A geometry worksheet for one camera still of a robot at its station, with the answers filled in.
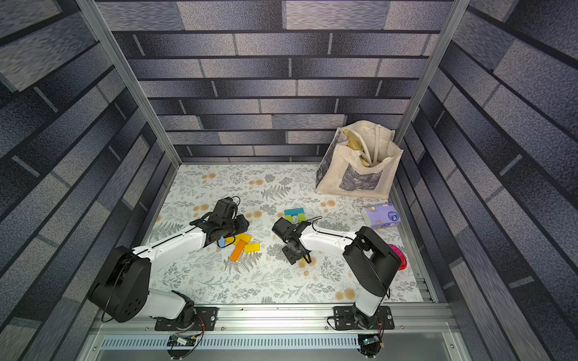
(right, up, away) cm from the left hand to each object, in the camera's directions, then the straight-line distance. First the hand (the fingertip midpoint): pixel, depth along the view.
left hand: (249, 222), depth 89 cm
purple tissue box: (+56, +2, +5) cm, 56 cm away
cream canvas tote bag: (+43, +25, -3) cm, 50 cm away
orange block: (-5, -12, 0) cm, 13 cm away
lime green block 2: (+16, 0, +12) cm, 20 cm away
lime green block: (+22, 0, +9) cm, 23 cm away
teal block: (+16, +3, +11) cm, 20 cm away
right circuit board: (+43, -38, -17) cm, 60 cm away
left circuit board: (-21, -35, -18) cm, 45 cm away
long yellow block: (-3, -7, +2) cm, 8 cm away
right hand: (+19, -12, 0) cm, 22 cm away
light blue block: (-6, -4, -17) cm, 18 cm away
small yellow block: (+1, -11, +1) cm, 11 cm away
